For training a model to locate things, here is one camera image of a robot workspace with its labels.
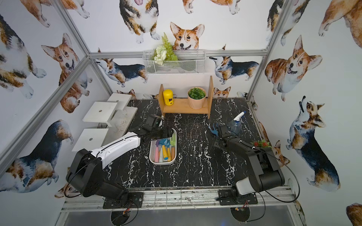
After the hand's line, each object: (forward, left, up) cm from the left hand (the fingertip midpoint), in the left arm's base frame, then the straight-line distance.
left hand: (168, 128), depth 88 cm
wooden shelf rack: (+23, -7, -6) cm, 25 cm away
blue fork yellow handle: (-6, +1, -11) cm, 13 cm away
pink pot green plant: (+22, -18, +5) cm, 29 cm away
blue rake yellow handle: (+4, -31, -12) cm, 34 cm away
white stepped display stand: (+6, +32, +9) cm, 34 cm away
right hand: (-5, -35, -10) cm, 37 cm away
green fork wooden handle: (-8, -2, -9) cm, 12 cm away
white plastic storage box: (-11, +10, -9) cm, 17 cm away
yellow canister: (+25, +2, +2) cm, 25 cm away
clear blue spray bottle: (+3, -43, -4) cm, 44 cm away
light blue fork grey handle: (-14, +5, -8) cm, 17 cm away
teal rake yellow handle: (-5, +4, -9) cm, 11 cm away
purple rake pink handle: (-13, +7, -8) cm, 17 cm away
